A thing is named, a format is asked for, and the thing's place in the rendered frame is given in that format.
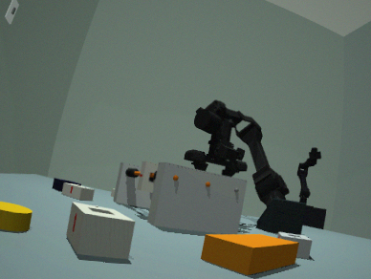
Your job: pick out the yellow flat cylinder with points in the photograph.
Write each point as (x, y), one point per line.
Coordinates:
(14, 217)

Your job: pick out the orange rectangular block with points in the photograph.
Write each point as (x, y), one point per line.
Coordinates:
(249, 253)

